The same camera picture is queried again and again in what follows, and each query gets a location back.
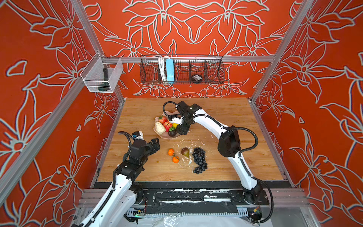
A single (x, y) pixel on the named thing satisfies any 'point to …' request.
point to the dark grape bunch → (199, 157)
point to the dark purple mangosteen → (172, 132)
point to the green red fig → (185, 151)
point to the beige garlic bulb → (159, 128)
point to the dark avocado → (183, 128)
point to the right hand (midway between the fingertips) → (182, 125)
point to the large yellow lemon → (174, 125)
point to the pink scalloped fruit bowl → (165, 135)
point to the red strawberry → (162, 119)
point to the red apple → (167, 125)
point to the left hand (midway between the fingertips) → (153, 140)
